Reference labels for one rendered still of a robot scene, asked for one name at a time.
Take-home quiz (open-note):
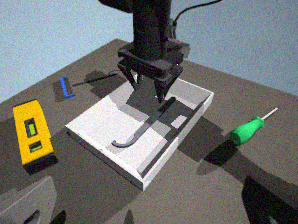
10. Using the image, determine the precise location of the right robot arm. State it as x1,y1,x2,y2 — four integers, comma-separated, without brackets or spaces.
98,0,191,58

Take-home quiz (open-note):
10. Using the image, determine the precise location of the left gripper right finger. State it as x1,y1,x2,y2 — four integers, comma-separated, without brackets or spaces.
241,175,298,224

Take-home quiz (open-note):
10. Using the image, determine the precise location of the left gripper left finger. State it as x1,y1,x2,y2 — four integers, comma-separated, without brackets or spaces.
0,176,57,224

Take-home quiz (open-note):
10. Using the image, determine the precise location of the green-handled screwdriver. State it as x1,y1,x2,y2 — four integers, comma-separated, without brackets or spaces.
230,106,280,145

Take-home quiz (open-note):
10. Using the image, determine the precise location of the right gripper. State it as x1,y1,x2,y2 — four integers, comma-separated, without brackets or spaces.
117,20,190,103

